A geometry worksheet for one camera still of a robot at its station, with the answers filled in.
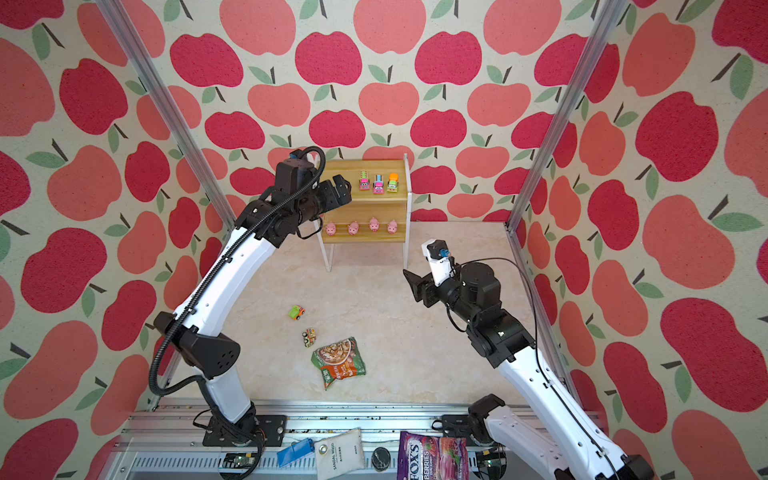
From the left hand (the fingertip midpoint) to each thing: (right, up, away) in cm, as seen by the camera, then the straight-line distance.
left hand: (345, 190), depth 74 cm
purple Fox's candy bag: (+19, -64, -5) cm, 67 cm away
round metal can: (+9, -59, -11) cm, 61 cm away
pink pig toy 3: (+13, -7, +22) cm, 26 cm away
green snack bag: (-3, -47, +11) cm, 48 cm away
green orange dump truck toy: (-18, -35, +20) cm, 44 cm away
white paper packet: (-1, -64, -4) cm, 64 cm away
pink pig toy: (0, -8, +22) cm, 23 cm away
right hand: (+20, -18, -5) cm, 27 cm away
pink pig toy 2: (+7, -6, +23) cm, 25 cm away
